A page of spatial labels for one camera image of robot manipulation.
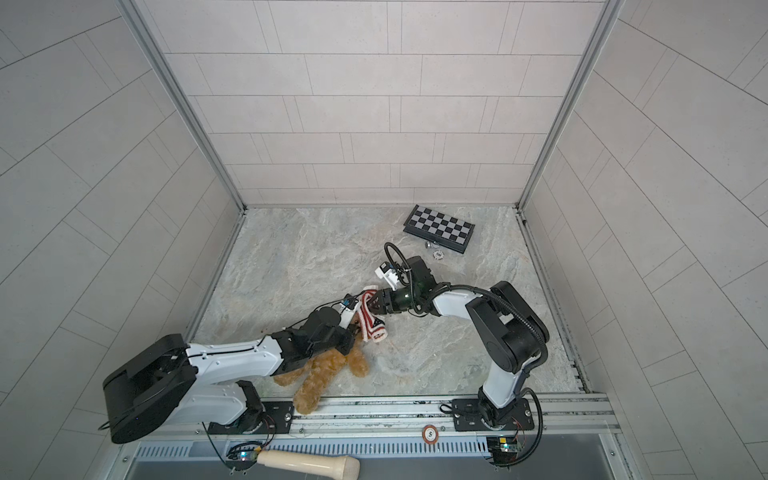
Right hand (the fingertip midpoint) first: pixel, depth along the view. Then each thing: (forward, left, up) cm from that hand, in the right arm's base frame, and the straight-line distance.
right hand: (371, 311), depth 83 cm
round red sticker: (-29, -13, -7) cm, 32 cm away
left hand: (-3, +1, -4) cm, 5 cm away
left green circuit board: (-30, +28, -4) cm, 42 cm away
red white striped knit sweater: (-5, -1, +3) cm, 6 cm away
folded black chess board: (+31, -25, -2) cm, 40 cm away
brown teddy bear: (-16, +14, +1) cm, 21 cm away
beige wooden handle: (-32, +19, -10) cm, 39 cm away
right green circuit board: (-32, -30, -8) cm, 45 cm away
